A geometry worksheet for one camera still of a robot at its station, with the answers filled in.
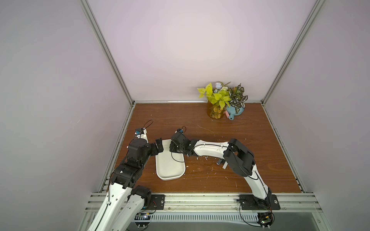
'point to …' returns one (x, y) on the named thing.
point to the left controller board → (142, 220)
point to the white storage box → (169, 165)
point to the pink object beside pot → (227, 114)
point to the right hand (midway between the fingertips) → (168, 145)
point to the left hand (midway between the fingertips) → (156, 139)
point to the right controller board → (266, 219)
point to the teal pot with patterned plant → (237, 105)
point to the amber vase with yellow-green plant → (218, 98)
